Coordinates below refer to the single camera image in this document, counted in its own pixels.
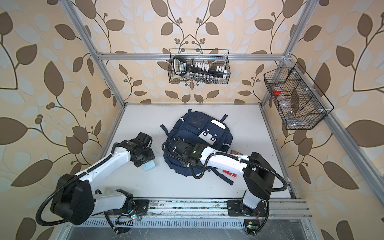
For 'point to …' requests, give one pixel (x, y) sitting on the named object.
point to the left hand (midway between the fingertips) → (151, 157)
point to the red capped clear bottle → (277, 90)
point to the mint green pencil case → (148, 165)
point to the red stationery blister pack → (230, 173)
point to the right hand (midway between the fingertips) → (188, 155)
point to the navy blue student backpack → (204, 170)
